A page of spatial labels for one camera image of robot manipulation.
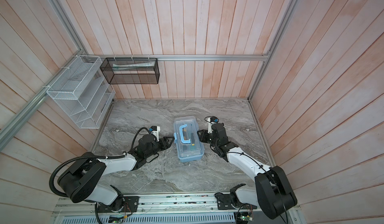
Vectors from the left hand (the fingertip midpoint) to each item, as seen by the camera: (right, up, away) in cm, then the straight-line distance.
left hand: (173, 141), depth 87 cm
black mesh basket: (-31, +47, +17) cm, 59 cm away
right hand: (+15, +6, 0) cm, 16 cm away
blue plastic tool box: (+10, -3, -3) cm, 11 cm away
